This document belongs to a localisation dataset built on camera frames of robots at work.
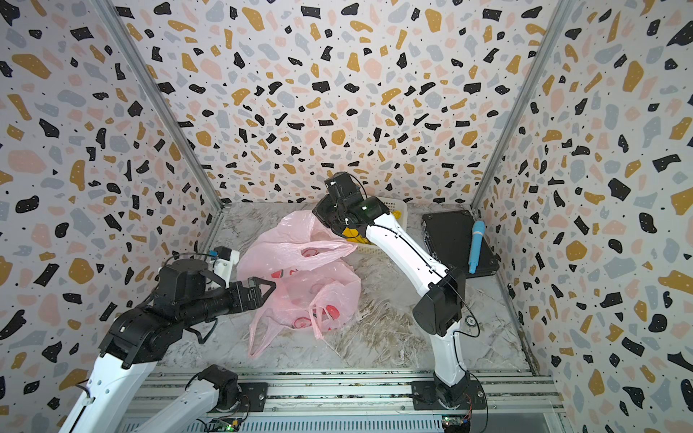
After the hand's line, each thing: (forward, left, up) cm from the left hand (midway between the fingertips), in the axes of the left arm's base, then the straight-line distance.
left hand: (266, 286), depth 65 cm
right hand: (+23, -9, +2) cm, 24 cm away
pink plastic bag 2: (+6, -11, -19) cm, 23 cm away
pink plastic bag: (+14, -5, -1) cm, 15 cm away
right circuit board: (-25, -47, -29) cm, 61 cm away
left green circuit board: (-25, +13, -28) cm, 40 cm away
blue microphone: (+34, -68, -20) cm, 78 cm away
